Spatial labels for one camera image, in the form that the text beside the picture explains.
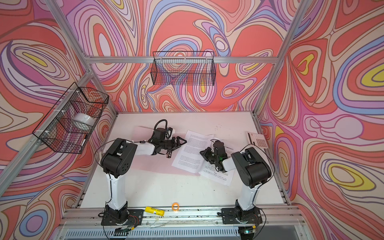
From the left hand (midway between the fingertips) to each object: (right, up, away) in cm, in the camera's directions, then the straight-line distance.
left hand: (185, 143), depth 97 cm
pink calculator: (+49, +2, +5) cm, 50 cm away
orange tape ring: (-3, -31, -20) cm, 37 cm away
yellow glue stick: (-14, -32, -23) cm, 42 cm away
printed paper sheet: (+2, -9, -3) cm, 10 cm away
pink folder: (-31, +6, +6) cm, 32 cm away
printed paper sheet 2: (+32, -4, +2) cm, 32 cm away
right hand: (+10, -7, 0) cm, 12 cm away
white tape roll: (-49, +15, -24) cm, 57 cm away
